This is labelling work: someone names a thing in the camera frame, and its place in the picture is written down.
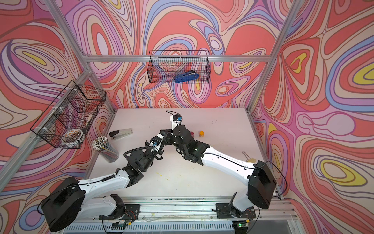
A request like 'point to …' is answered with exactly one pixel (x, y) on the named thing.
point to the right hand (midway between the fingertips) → (162, 135)
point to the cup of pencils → (102, 145)
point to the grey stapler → (118, 134)
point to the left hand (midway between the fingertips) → (163, 134)
